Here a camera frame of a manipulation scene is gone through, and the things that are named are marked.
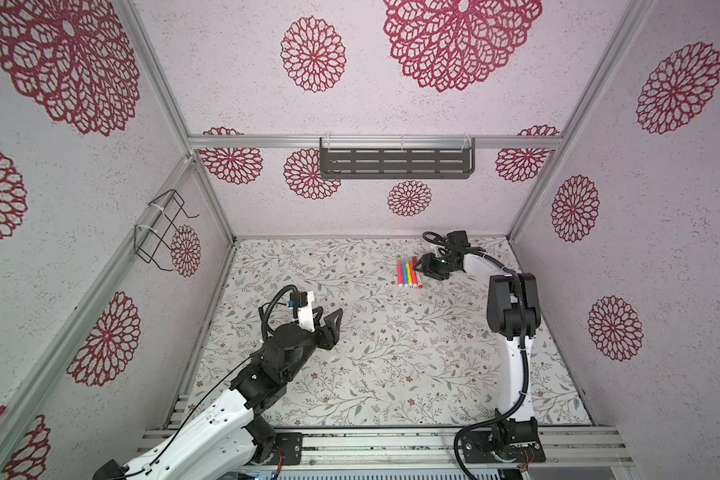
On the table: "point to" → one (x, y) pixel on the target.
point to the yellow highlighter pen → (409, 275)
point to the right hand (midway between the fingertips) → (419, 264)
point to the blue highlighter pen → (405, 275)
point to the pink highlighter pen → (400, 274)
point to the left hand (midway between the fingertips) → (332, 314)
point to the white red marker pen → (420, 279)
